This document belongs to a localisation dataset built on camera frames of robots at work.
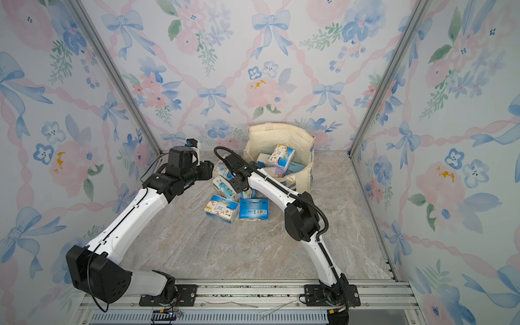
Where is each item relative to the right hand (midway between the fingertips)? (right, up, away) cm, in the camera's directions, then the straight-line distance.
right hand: (244, 180), depth 95 cm
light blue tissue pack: (+25, +6, +5) cm, 26 cm away
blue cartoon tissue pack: (+18, +11, -2) cm, 21 cm away
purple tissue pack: (+17, +4, -5) cm, 18 cm away
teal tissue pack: (-9, -3, 0) cm, 9 cm away
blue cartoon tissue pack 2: (-9, -12, -5) cm, 16 cm away
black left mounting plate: (-19, -41, -21) cm, 50 cm away
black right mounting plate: (+27, -41, -21) cm, 54 cm away
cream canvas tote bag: (+10, +20, +1) cm, 22 cm away
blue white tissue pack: (+9, +10, +5) cm, 14 cm away
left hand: (-12, +7, -15) cm, 21 cm away
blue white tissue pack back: (+3, -6, -1) cm, 7 cm away
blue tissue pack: (+5, -13, -5) cm, 15 cm away
